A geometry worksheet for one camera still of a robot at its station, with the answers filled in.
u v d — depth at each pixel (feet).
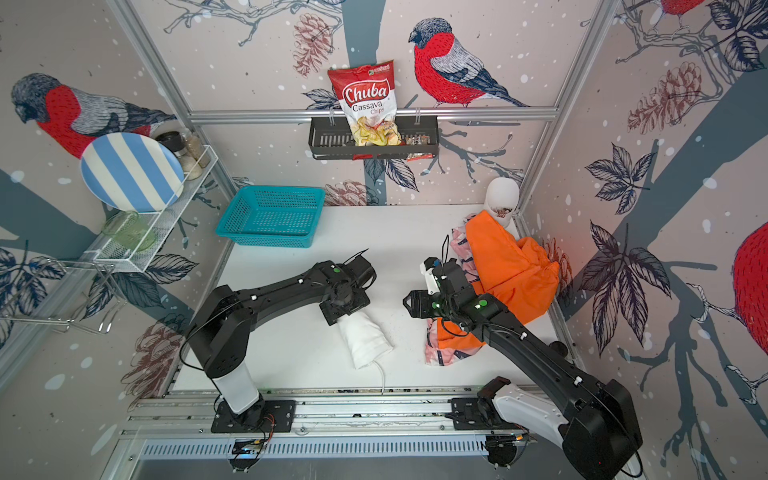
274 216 3.50
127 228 2.29
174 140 2.62
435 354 2.74
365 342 2.67
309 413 2.47
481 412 2.20
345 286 2.11
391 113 2.81
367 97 2.62
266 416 2.36
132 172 2.38
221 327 1.64
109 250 2.15
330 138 3.11
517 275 2.97
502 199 3.71
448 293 2.00
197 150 2.81
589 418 1.25
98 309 2.23
